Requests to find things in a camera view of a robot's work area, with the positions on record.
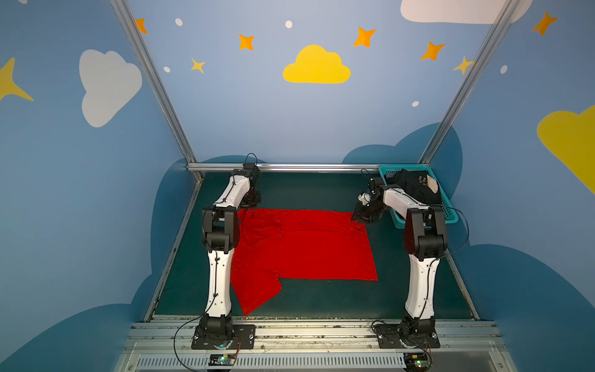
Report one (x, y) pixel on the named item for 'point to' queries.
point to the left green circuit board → (221, 359)
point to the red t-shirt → (275, 244)
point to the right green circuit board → (414, 360)
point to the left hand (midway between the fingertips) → (254, 205)
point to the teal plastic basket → (450, 212)
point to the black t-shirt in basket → (417, 184)
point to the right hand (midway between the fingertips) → (356, 216)
